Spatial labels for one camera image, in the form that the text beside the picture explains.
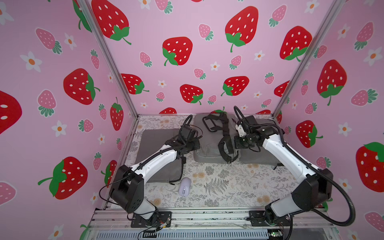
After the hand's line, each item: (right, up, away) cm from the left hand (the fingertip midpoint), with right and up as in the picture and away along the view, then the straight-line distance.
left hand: (199, 143), depth 86 cm
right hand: (+18, 0, -4) cm, 19 cm away
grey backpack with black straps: (+11, +5, +7) cm, 14 cm away
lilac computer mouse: (-8, -24, -4) cm, 26 cm away
